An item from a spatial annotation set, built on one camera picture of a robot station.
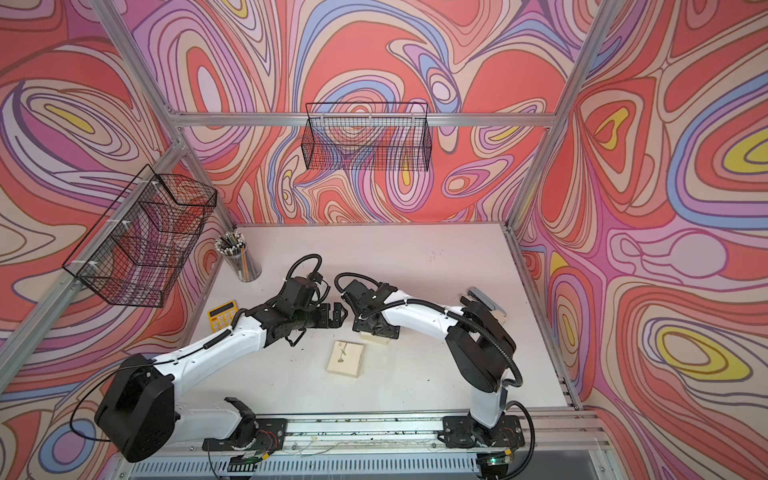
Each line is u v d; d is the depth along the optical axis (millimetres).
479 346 468
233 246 910
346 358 824
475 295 959
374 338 783
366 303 650
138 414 404
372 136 959
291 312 645
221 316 933
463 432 739
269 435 731
